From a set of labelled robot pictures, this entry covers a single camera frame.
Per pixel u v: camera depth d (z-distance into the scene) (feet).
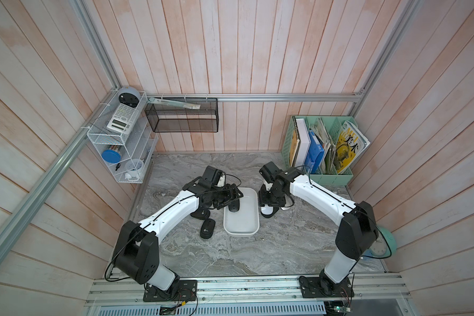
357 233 1.47
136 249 1.39
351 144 3.20
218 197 2.31
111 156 2.50
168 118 3.53
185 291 2.40
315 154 3.07
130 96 2.67
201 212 2.99
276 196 2.34
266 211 2.69
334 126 3.39
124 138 2.41
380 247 2.50
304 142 2.93
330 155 3.12
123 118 2.55
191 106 2.96
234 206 3.10
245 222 3.03
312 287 2.41
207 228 2.89
